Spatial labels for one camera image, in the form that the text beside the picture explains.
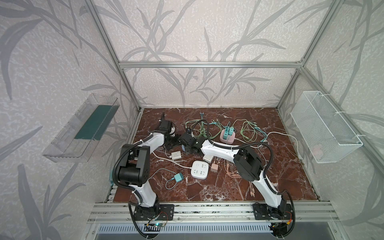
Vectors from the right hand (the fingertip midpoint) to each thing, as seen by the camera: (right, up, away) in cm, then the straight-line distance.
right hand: (190, 141), depth 96 cm
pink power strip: (+27, +1, +3) cm, 27 cm away
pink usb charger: (+15, -15, -9) cm, 23 cm away
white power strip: (+6, -15, -10) cm, 19 cm away
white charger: (-9, -8, -4) cm, 13 cm away
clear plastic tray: (-46, +5, -33) cm, 57 cm away
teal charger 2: (+27, +7, +2) cm, 28 cm away
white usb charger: (+11, -9, -7) cm, 16 cm away
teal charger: (+24, +7, +1) cm, 25 cm away
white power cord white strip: (-11, -12, -5) cm, 17 cm away
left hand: (-5, +2, -1) cm, 5 cm away
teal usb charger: (-5, -18, -13) cm, 23 cm away
